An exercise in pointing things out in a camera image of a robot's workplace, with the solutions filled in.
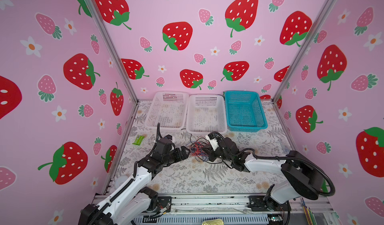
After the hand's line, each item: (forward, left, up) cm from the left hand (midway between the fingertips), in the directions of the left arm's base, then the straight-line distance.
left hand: (185, 152), depth 80 cm
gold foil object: (-30, -14, -6) cm, 34 cm away
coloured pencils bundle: (-28, -60, -9) cm, 67 cm away
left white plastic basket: (+42, +16, -10) cm, 46 cm away
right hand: (+3, -9, 0) cm, 9 cm away
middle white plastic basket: (+36, -13, -10) cm, 40 cm away
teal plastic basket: (+40, -43, -11) cm, 60 cm away
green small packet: (+14, +33, -11) cm, 37 cm away
